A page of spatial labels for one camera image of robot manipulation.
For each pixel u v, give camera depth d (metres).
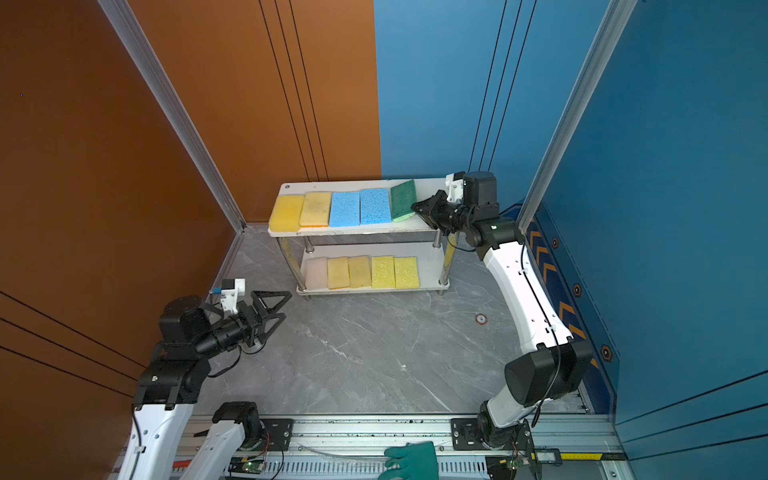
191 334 0.50
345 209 0.76
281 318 0.68
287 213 0.73
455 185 0.68
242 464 0.71
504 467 0.71
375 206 0.76
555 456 0.70
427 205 0.64
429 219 0.65
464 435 0.72
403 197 0.75
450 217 0.62
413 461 0.68
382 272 0.97
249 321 0.57
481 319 0.94
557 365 0.40
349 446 0.73
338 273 0.95
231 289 0.62
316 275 0.95
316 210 0.74
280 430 0.74
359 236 1.16
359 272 0.96
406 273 0.97
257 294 0.58
